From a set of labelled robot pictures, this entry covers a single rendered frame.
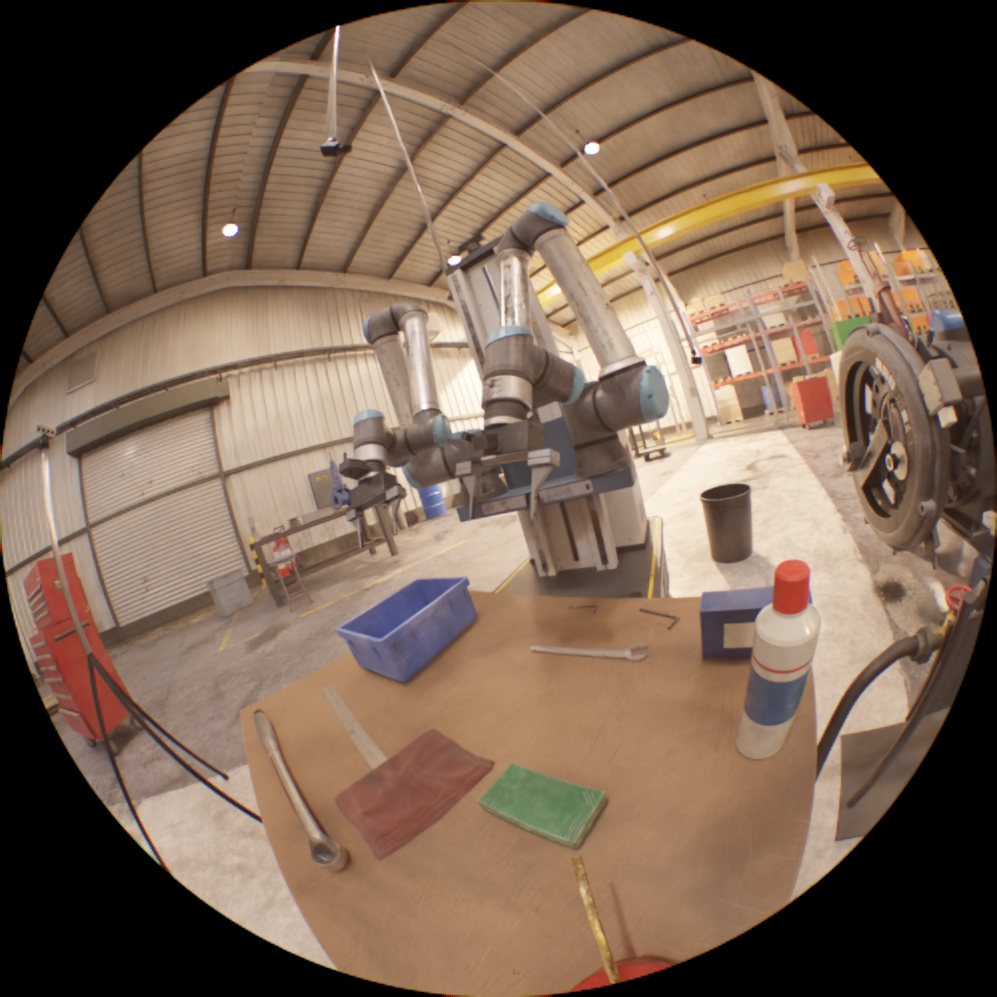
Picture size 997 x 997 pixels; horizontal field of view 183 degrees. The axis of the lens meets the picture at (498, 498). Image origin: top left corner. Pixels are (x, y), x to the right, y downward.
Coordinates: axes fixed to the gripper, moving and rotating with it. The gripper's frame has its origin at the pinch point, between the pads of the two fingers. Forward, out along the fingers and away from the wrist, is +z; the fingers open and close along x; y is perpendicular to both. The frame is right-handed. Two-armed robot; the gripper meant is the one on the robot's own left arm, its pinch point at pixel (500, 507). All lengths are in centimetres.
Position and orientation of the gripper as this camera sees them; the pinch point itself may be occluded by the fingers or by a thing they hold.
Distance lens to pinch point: 51.2
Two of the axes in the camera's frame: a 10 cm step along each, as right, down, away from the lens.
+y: -6.4, -1.4, -7.6
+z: -0.6, 9.9, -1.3
